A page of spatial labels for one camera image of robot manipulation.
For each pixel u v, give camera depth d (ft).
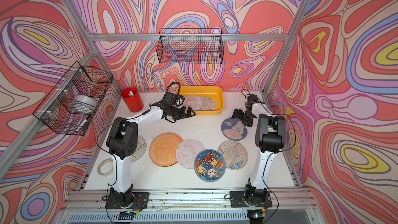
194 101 3.66
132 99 3.35
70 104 2.28
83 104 2.30
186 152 2.90
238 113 3.06
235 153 2.90
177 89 2.83
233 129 3.23
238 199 2.41
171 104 2.60
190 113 2.89
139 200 2.39
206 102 3.66
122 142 1.77
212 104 3.65
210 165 2.76
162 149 2.97
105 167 2.73
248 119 2.87
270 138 1.81
